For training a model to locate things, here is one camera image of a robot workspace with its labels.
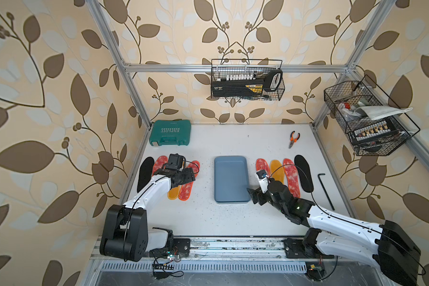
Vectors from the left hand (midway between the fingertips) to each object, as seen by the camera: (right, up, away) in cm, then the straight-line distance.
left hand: (189, 175), depth 89 cm
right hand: (+33, -3, -6) cm, 33 cm away
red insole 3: (+55, -3, +7) cm, 56 cm away
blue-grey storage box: (+22, -3, +2) cm, 22 cm away
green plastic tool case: (-13, +23, +23) cm, 35 cm away
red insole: (-2, -8, +2) cm, 9 cm away
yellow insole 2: (+48, +1, +10) cm, 49 cm away
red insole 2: (+40, +4, +12) cm, 42 cm away
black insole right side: (+62, -1, +8) cm, 63 cm away
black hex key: (+69, -4, +5) cm, 70 cm away
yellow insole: (-9, -10, +2) cm, 13 cm away
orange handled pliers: (+62, +18, +23) cm, 68 cm away
